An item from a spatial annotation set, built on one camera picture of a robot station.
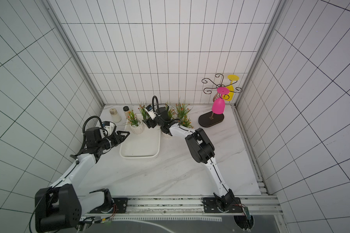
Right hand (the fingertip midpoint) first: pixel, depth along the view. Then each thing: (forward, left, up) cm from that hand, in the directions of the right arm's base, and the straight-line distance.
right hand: (151, 111), depth 99 cm
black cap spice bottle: (+4, +20, -3) cm, 21 cm away
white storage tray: (-20, +2, -12) cm, 23 cm away
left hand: (-22, +10, +2) cm, 24 cm away
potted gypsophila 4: (+4, -22, -2) cm, 22 cm away
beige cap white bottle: (-1, +28, -7) cm, 29 cm away
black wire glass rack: (+4, -43, -12) cm, 45 cm away
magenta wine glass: (+2, -46, +8) cm, 46 cm away
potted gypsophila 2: (-3, +3, 0) cm, 5 cm away
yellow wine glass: (-3, -49, +19) cm, 53 cm away
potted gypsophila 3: (-2, -14, +2) cm, 15 cm away
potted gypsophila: (-9, +10, -5) cm, 14 cm away
